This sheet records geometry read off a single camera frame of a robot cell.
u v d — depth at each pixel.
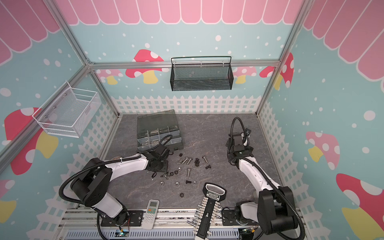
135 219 0.74
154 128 1.09
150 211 0.76
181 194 0.81
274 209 0.41
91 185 0.45
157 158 0.71
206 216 0.75
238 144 0.66
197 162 0.94
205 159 0.94
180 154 0.97
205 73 0.94
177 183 0.85
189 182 0.85
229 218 0.74
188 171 0.89
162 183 0.85
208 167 0.92
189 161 0.94
